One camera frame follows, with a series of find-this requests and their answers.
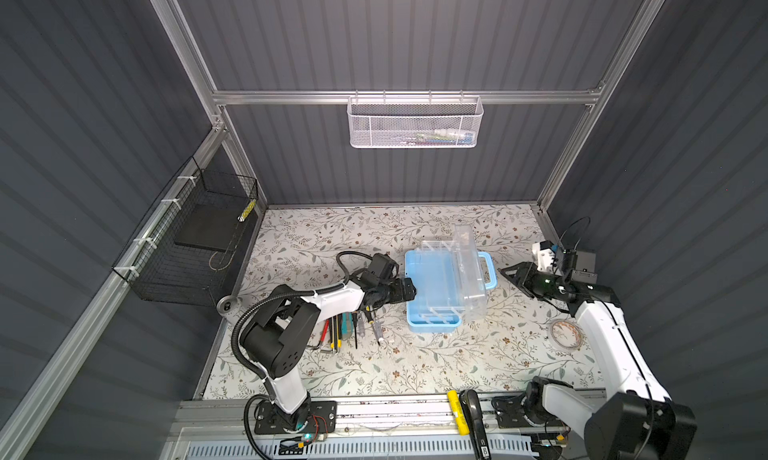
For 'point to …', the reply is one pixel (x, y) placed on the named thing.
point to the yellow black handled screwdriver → (369, 315)
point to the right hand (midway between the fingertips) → (511, 275)
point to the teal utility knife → (347, 325)
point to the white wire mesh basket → (414, 121)
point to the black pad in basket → (212, 226)
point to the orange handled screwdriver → (354, 318)
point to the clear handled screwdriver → (377, 329)
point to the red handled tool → (324, 334)
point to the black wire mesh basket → (191, 247)
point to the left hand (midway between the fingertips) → (407, 293)
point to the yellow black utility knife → (336, 332)
